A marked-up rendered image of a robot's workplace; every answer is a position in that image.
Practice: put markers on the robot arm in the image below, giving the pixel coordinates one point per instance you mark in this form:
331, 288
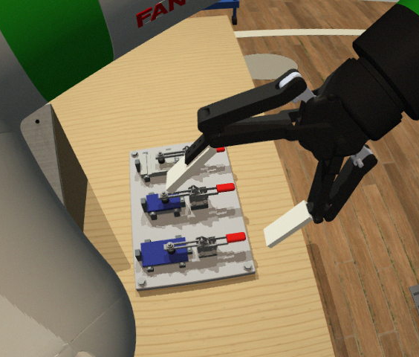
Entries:
59, 297

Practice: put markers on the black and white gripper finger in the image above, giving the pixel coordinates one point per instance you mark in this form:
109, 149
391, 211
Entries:
320, 204
230, 122

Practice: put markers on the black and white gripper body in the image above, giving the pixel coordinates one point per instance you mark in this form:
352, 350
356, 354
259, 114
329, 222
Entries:
349, 92

